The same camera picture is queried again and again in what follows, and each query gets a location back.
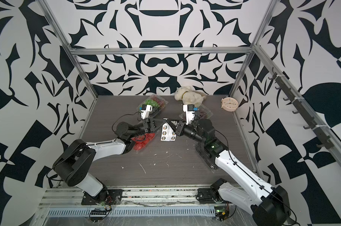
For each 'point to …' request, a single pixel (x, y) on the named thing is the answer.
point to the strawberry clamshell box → (141, 141)
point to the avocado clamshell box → (209, 149)
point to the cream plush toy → (189, 96)
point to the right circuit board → (221, 213)
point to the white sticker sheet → (168, 134)
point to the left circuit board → (96, 215)
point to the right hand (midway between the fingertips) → (167, 120)
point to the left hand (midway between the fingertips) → (164, 120)
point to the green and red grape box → (157, 103)
